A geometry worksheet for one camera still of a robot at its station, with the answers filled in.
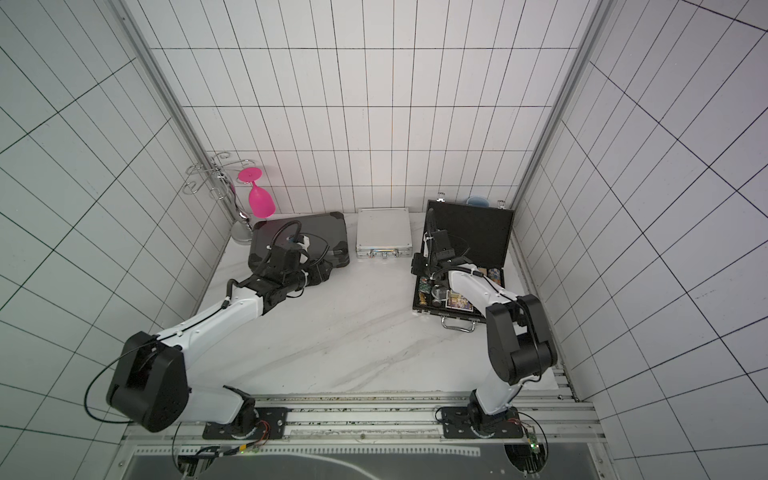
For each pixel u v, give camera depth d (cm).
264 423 72
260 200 100
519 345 46
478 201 114
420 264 85
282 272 65
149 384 41
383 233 107
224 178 94
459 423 73
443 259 70
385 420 74
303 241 79
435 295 94
